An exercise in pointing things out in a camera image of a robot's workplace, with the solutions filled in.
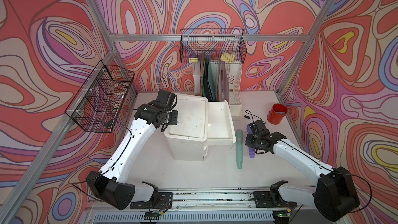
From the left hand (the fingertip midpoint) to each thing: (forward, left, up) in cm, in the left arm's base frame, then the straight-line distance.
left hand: (173, 117), depth 75 cm
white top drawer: (-2, -24, -8) cm, 26 cm away
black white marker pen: (+18, -46, -24) cm, 55 cm away
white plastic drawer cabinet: (-13, -8, -1) cm, 15 cm away
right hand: (-6, -42, -19) cm, 46 cm away
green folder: (+23, -19, +3) cm, 30 cm away
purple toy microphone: (-13, -40, -13) cm, 44 cm away
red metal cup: (+14, -62, -15) cm, 65 cm away
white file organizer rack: (+46, -37, -18) cm, 61 cm away
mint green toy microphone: (-6, -36, -22) cm, 43 cm away
